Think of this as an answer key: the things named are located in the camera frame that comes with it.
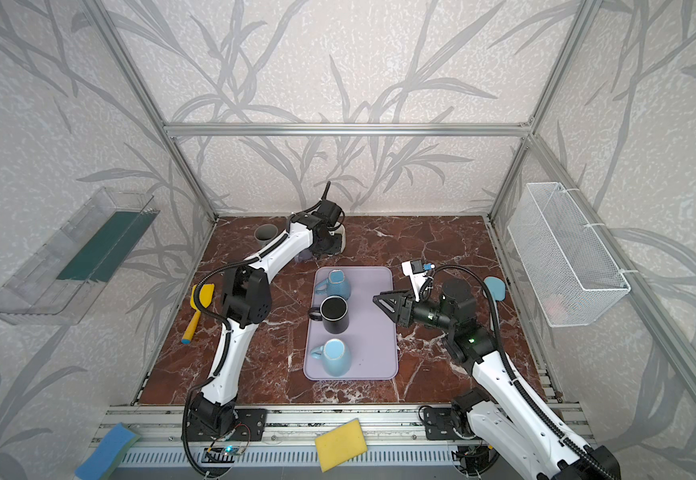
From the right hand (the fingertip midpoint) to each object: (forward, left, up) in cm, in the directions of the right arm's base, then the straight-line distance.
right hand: (379, 290), depth 70 cm
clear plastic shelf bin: (-2, +69, +8) cm, 69 cm away
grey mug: (+31, +39, -15) cm, 52 cm away
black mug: (+1, +12, -15) cm, 20 cm away
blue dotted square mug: (+12, +13, -18) cm, 26 cm away
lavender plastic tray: (+1, +2, -26) cm, 26 cm away
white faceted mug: (+25, +11, -8) cm, 29 cm away
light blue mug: (-11, +11, -15) cm, 22 cm away
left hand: (+29, +13, -16) cm, 36 cm away
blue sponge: (-30, +63, -21) cm, 72 cm away
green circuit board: (-31, +40, -27) cm, 57 cm away
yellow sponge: (-29, +10, -23) cm, 38 cm away
